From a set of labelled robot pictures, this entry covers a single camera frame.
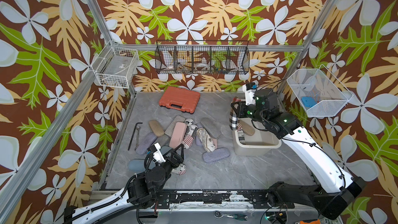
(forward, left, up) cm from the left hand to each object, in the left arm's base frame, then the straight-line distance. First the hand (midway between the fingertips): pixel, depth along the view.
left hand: (180, 146), depth 74 cm
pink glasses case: (+14, +3, -12) cm, 19 cm away
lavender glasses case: (+2, -20, -15) cm, 25 cm away
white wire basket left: (+40, +38, +17) cm, 58 cm away
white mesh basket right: (+26, -74, +10) cm, 79 cm away
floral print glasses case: (+9, -13, -12) cm, 20 cm away
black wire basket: (+54, -11, +14) cm, 57 cm away
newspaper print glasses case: (+12, -34, -13) cm, 38 cm away
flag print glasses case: (-6, +1, -14) cm, 16 cm away
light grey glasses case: (+19, +9, -15) cm, 26 cm away
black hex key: (+14, +33, -18) cm, 40 cm away
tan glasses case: (+20, +19, -15) cm, 31 cm away
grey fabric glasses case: (+17, -18, -12) cm, 27 cm away
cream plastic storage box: (+9, -46, -15) cm, 49 cm away
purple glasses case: (+9, +22, -15) cm, 28 cm away
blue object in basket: (+22, -67, +9) cm, 71 cm away
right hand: (+15, -24, +15) cm, 32 cm away
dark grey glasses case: (+10, +12, -14) cm, 21 cm away
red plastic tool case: (+43, +3, -14) cm, 45 cm away
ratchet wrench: (-26, -18, -17) cm, 36 cm away
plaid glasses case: (+9, -24, +13) cm, 29 cm away
